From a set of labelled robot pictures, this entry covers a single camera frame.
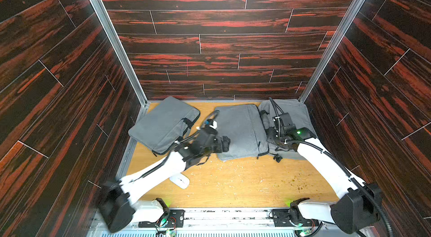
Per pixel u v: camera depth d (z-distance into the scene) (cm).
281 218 73
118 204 39
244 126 107
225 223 74
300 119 102
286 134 61
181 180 83
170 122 105
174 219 72
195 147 58
